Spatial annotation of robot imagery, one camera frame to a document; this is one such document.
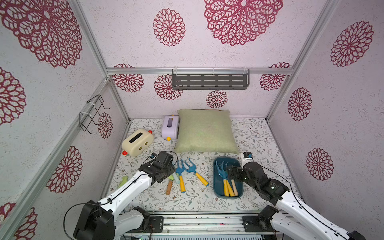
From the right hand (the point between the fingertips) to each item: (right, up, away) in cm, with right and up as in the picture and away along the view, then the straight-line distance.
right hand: (232, 167), depth 79 cm
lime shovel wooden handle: (-35, -13, +6) cm, 38 cm away
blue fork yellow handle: (0, -14, +3) cm, 15 cm away
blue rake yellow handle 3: (-3, -6, +7) cm, 9 cm away
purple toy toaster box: (-36, +22, +24) cm, 49 cm away
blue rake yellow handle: (-29, -6, +13) cm, 33 cm away
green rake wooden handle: (+2, -12, +4) cm, 13 cm away
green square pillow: (-12, +20, +23) cm, 33 cm away
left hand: (-34, -3, +5) cm, 35 cm away
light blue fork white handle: (-31, -8, +8) cm, 33 cm away
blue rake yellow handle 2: (-21, -4, +13) cm, 25 cm away
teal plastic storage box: (-6, -10, +8) cm, 14 cm away
